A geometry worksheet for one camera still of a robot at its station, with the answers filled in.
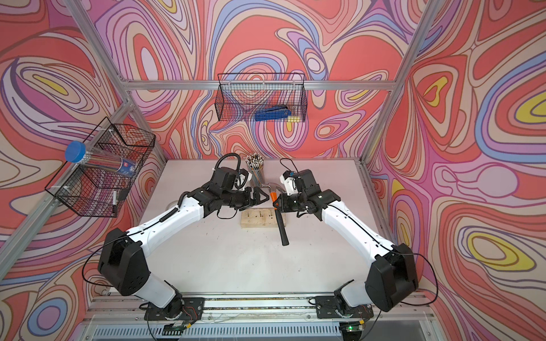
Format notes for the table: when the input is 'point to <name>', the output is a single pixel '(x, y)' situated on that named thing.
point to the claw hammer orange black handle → (274, 187)
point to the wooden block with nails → (260, 217)
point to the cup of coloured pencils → (255, 162)
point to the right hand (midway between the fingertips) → (276, 209)
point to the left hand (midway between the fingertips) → (266, 200)
